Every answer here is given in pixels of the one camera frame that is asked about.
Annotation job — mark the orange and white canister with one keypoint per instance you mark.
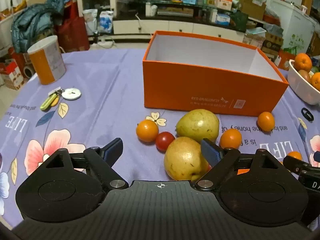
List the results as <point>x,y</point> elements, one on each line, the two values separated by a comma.
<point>46,62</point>

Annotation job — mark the white chest freezer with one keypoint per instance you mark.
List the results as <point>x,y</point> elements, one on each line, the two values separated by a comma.
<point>292,27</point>

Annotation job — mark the orange and white carton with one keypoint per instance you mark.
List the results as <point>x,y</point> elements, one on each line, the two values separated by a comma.
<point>223,1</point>

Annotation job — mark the white plastic bag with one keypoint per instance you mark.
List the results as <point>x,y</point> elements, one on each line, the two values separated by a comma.
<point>89,20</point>

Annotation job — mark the blue and white bag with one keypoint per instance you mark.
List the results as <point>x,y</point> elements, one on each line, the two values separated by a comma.
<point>106,22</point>

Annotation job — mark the purple floral tablecloth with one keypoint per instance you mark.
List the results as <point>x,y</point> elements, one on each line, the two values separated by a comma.
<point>100,120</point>

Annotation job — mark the orange mandarin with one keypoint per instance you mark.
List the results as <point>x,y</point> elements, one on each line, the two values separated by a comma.
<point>303,62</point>
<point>316,81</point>

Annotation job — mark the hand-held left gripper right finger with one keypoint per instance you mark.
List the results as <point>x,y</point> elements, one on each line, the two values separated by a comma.
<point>211,152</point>

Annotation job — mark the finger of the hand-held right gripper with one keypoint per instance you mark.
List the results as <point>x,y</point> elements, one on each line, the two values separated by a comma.
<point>315,158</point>
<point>297,165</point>

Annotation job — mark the brown cardboard box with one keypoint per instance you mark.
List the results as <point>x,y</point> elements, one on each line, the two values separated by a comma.
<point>252,8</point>

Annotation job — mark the brown round fruit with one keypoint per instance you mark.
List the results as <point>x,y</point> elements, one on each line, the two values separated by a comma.
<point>305,76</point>

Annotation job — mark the white fruit bowl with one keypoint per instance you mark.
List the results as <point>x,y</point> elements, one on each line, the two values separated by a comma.
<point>302,90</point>

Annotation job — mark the dark green bag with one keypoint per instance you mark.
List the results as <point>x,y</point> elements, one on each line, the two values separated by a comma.
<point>238,21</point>

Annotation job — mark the red bag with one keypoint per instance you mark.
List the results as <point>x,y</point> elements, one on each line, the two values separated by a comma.
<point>72,32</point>

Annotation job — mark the blue puffer jacket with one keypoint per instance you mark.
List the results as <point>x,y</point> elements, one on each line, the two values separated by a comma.
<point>32,22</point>

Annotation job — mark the red cherry tomato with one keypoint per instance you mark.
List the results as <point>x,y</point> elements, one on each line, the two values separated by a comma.
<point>165,141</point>

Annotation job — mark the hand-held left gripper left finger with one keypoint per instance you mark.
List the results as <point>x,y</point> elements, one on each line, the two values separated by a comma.
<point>113,151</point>

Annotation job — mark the white round tag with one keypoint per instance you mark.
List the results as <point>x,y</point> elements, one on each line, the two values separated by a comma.
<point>71,93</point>

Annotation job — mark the white television stand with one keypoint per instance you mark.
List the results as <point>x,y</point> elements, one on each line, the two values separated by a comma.
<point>155,27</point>

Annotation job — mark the yellow-green pear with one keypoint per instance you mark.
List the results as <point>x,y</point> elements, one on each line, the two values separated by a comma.
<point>183,158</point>
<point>197,125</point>

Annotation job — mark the orange cardboard box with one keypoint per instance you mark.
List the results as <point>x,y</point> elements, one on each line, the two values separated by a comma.
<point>200,87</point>

